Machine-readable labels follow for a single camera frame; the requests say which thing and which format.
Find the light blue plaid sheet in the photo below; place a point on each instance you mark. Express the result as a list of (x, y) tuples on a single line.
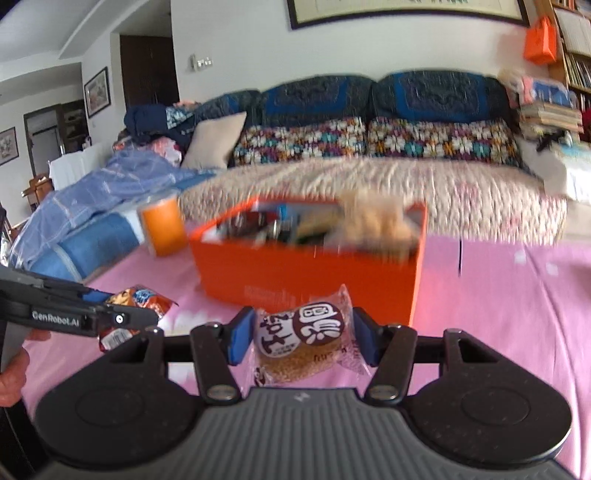
[(92, 189)]

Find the person's left hand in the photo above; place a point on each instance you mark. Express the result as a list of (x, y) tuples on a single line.
[(14, 378)]

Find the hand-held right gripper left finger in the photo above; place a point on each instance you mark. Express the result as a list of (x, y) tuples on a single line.
[(241, 337)]

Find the orange cardboard box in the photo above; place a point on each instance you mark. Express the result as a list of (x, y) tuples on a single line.
[(300, 281)]

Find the floral cushion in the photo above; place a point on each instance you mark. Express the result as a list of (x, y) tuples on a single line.
[(443, 141), (300, 141)]

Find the beige pillow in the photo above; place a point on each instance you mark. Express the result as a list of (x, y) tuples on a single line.
[(212, 141)]

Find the orange paper bag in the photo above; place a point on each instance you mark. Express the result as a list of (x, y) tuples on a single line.
[(540, 44)]

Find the large framed picture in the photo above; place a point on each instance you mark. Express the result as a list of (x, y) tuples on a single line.
[(406, 11)]

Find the orange red snack packet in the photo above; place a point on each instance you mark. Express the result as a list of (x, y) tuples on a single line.
[(147, 301)]

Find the pink floral cloth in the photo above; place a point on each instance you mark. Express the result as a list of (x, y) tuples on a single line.
[(159, 150)]

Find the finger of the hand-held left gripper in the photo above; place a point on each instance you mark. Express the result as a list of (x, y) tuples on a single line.
[(78, 291), (124, 319)]

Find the dark blue patterned cushion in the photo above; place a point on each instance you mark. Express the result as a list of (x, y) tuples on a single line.
[(226, 106), (443, 94), (318, 97)]

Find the wooden chair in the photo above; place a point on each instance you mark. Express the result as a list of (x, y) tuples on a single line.
[(36, 189)]

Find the sesame cake packet brown label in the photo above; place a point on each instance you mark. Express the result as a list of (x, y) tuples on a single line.
[(300, 350)]

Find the beige quilted sofa cover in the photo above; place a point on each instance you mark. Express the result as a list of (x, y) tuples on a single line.
[(461, 198)]

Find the pink blue plastic bags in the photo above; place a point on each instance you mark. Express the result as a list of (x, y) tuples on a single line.
[(540, 90)]

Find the stack of books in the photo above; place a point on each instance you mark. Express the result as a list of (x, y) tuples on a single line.
[(549, 120)]

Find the blue striped blanket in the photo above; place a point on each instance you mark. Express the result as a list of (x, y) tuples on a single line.
[(87, 249)]

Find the dark wooden door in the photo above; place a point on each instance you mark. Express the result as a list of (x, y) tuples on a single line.
[(150, 69)]

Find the white draped furniture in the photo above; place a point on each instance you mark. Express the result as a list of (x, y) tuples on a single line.
[(76, 166)]

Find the white light switch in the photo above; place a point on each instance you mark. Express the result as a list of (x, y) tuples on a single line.
[(202, 62)]

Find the white box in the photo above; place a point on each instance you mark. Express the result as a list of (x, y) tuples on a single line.
[(568, 170)]

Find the orange and white cup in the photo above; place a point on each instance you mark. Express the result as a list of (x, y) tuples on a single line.
[(164, 230)]

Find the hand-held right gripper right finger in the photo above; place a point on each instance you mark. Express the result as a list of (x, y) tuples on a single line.
[(367, 341)]

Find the small framed wall picture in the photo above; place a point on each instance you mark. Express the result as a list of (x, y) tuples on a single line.
[(7, 145), (97, 92)]

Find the red cloth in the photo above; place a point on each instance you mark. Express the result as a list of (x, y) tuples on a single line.
[(586, 116)]

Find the wooden bookshelf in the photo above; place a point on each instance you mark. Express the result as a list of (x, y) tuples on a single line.
[(575, 41)]

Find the navy clothing pile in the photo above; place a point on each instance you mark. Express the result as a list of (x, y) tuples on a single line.
[(147, 122)]

